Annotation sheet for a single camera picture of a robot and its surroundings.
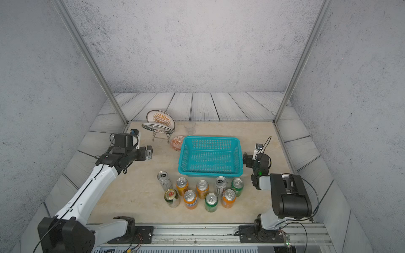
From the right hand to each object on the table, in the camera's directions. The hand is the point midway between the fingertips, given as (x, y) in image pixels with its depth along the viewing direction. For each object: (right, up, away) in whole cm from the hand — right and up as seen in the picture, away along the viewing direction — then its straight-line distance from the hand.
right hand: (254, 152), depth 94 cm
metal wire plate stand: (-54, +10, +14) cm, 57 cm away
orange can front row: (-30, -15, -16) cm, 37 cm away
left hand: (-59, +3, -12) cm, 61 cm away
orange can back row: (-18, -19, -19) cm, 33 cm away
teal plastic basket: (-23, -4, +8) cm, 24 cm away
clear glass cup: (-39, +15, +15) cm, 45 cm away
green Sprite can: (-13, -14, -16) cm, 25 cm away
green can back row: (-26, -20, -21) cm, 39 cm away
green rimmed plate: (-59, +15, +4) cm, 61 cm away
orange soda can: (-40, -14, -15) cm, 45 cm away
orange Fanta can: (-36, -19, -20) cm, 45 cm away
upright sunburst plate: (-58, +22, +10) cm, 63 cm away
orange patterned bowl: (-48, +5, +12) cm, 50 cm away
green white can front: (-44, -19, -19) cm, 52 cm away
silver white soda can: (-49, -12, -16) cm, 53 cm away
